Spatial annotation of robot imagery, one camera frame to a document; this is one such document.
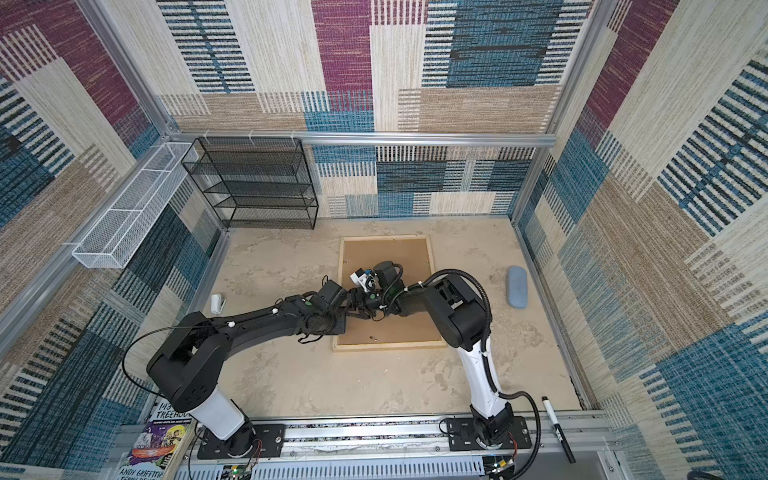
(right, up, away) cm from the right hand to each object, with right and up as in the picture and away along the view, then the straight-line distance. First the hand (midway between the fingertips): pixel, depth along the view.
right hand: (340, 314), depth 91 cm
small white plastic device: (-39, +3, +3) cm, 39 cm away
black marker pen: (+56, -25, -17) cm, 64 cm away
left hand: (+1, -3, 0) cm, 3 cm away
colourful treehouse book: (-41, -28, -21) cm, 53 cm away
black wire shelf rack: (-33, +43, +19) cm, 58 cm away
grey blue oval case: (+55, +7, +5) cm, 56 cm away
